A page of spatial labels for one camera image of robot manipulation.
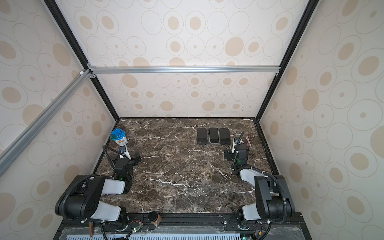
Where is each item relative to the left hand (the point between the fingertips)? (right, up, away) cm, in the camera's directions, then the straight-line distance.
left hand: (131, 148), depth 89 cm
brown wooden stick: (-13, -37, -15) cm, 42 cm away
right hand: (+64, -1, +5) cm, 64 cm away
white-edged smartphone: (+52, +8, +21) cm, 57 cm away
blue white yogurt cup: (-12, +7, +8) cm, 16 cm away
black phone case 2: (+59, +5, +17) cm, 62 cm away
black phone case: (+43, +6, +22) cm, 49 cm away
